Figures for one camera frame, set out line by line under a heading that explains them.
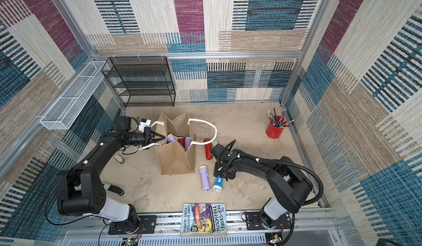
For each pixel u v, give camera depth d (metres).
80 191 0.43
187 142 0.91
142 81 1.08
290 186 0.44
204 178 0.85
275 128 0.94
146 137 0.73
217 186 0.80
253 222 0.73
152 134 0.78
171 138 0.89
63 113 0.71
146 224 0.73
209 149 0.94
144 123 0.81
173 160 0.84
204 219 0.73
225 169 0.65
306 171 0.42
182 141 0.94
